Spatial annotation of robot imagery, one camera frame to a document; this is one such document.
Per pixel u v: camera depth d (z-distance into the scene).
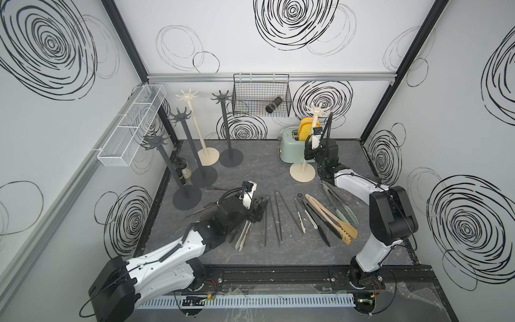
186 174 1.03
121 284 0.40
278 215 0.91
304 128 0.96
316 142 0.79
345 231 0.83
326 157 0.71
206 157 1.12
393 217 0.48
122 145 0.72
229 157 1.12
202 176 1.03
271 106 0.90
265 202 0.93
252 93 0.96
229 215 0.57
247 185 0.65
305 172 1.05
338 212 0.89
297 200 0.96
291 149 1.01
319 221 0.88
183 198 0.96
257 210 0.68
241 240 0.81
